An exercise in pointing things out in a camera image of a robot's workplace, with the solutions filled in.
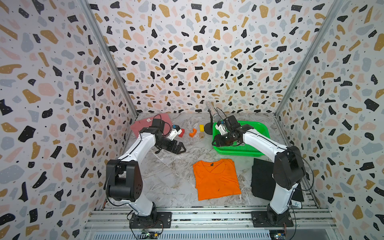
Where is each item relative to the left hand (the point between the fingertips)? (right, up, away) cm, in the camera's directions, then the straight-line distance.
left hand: (180, 147), depth 86 cm
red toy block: (-2, +7, +23) cm, 24 cm away
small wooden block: (+13, +6, +20) cm, 24 cm away
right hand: (+21, +2, +3) cm, 21 cm away
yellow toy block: (+12, +11, +26) cm, 31 cm away
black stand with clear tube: (+20, +17, +1) cm, 27 cm away
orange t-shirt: (+21, -19, +1) cm, 28 cm away
